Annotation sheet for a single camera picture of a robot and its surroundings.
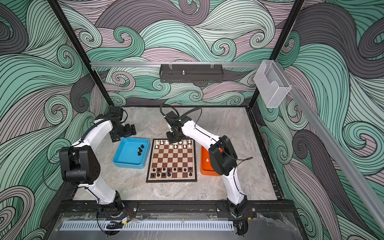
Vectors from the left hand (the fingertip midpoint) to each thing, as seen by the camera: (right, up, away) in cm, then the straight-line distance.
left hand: (128, 133), depth 90 cm
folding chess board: (+26, -17, -2) cm, 31 cm away
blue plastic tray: (+1, -12, +3) cm, 13 cm away
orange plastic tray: (+48, -21, -2) cm, 52 cm away
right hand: (+27, -4, 0) cm, 27 cm away
